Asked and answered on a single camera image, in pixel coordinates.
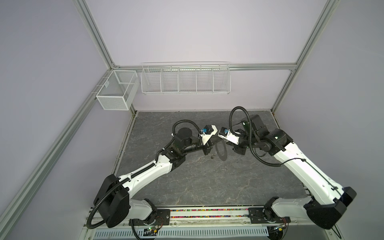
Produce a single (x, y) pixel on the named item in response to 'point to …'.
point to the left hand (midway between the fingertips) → (221, 139)
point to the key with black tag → (212, 157)
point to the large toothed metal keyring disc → (221, 150)
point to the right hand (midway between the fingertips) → (230, 141)
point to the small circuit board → (150, 231)
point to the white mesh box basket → (118, 91)
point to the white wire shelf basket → (208, 78)
